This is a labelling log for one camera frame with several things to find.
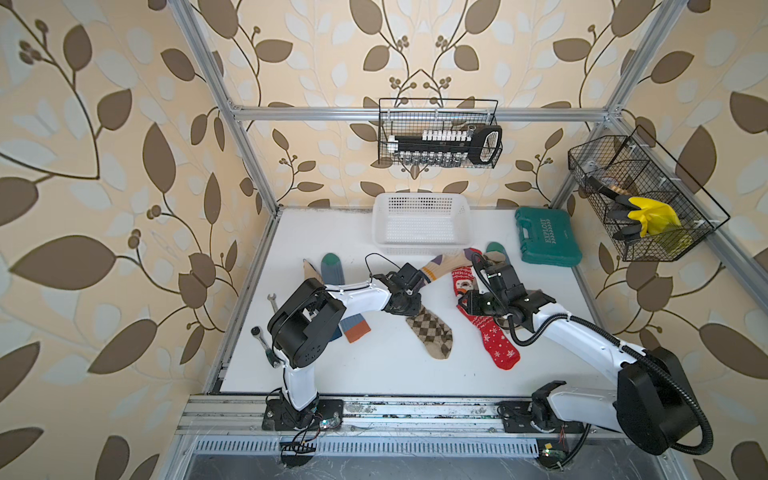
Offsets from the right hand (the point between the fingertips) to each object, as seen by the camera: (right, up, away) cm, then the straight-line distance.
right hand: (463, 301), depth 87 cm
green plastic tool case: (+34, +19, +18) cm, 43 cm away
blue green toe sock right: (+17, +15, +21) cm, 31 cm away
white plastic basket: (-10, +24, +29) cm, 39 cm away
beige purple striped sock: (-2, +10, +15) cm, 18 cm away
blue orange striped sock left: (-33, -8, +2) cm, 34 cm away
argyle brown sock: (+15, +11, +18) cm, 26 cm away
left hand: (-15, -2, +5) cm, 16 cm away
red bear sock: (+11, -15, -2) cm, 19 cm away
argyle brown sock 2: (-8, -10, -1) cm, 13 cm away
